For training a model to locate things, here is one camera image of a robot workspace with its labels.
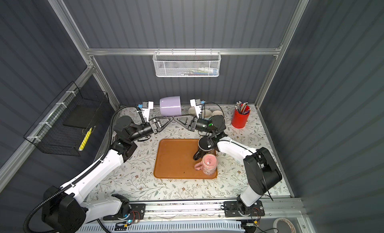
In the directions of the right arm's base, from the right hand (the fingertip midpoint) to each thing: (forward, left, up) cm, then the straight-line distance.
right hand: (176, 123), depth 66 cm
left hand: (+1, +1, +1) cm, 2 cm away
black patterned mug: (-7, -14, -7) cm, 17 cm away
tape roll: (-34, -52, -35) cm, 71 cm away
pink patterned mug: (-9, -15, -24) cm, 29 cm away
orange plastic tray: (-1, +6, -35) cm, 35 cm away
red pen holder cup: (+25, -38, -25) cm, 52 cm away
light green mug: (+30, -23, -26) cm, 46 cm away
